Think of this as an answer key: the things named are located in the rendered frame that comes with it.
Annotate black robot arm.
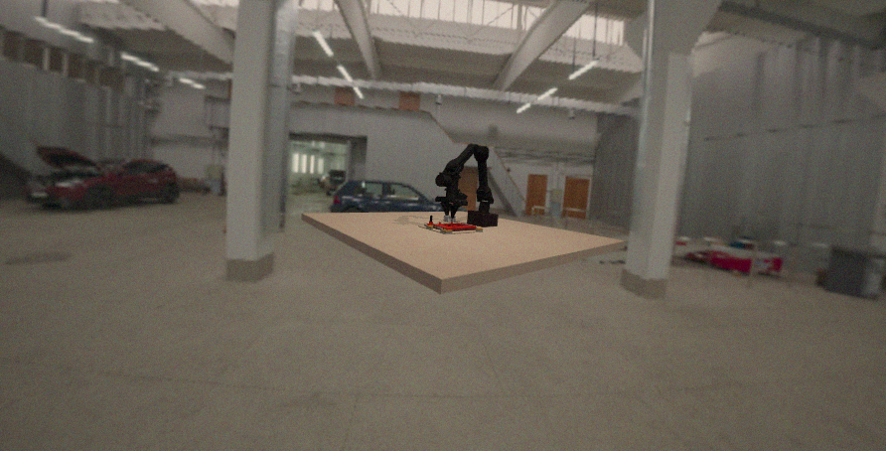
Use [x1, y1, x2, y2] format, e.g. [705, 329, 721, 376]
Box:
[435, 144, 494, 214]

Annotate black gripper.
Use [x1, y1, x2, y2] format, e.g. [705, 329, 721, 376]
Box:
[435, 187, 468, 219]

